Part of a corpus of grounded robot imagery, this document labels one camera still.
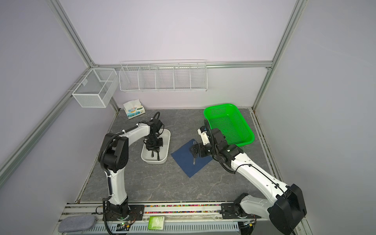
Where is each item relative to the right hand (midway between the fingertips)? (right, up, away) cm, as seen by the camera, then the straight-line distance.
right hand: (197, 147), depth 78 cm
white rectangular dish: (-32, -7, +15) cm, 36 cm away
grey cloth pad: (-59, -35, -9) cm, 69 cm away
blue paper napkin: (-8, -9, +16) cm, 20 cm away
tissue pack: (-49, +25, +36) cm, 65 cm away
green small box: (-20, -35, -9) cm, 41 cm away
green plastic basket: (+28, +11, +31) cm, 43 cm away
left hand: (-24, -5, +17) cm, 30 cm away
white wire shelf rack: (-22, +45, +18) cm, 54 cm away
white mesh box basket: (-68, +37, +21) cm, 80 cm away
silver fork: (-1, 0, +21) cm, 21 cm away
